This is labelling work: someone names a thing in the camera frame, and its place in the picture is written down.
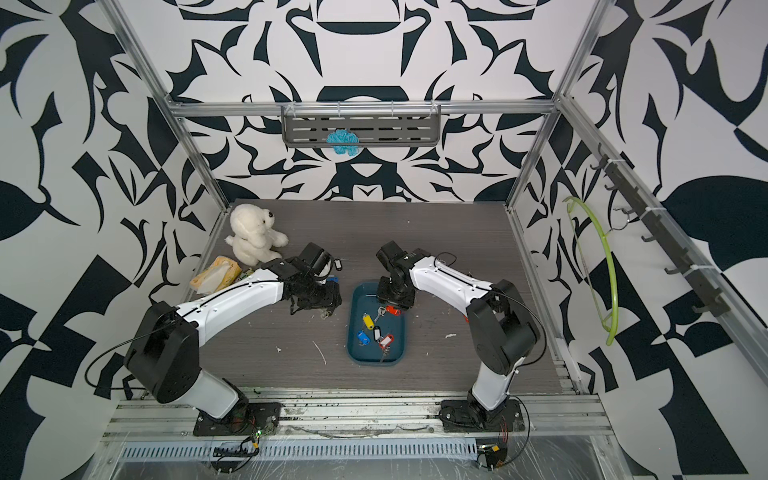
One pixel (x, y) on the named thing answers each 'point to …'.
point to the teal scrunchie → (344, 135)
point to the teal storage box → (375, 331)
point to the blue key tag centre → (363, 337)
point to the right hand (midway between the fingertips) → (382, 299)
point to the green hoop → (614, 319)
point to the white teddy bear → (253, 240)
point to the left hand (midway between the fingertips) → (335, 296)
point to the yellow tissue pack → (217, 277)
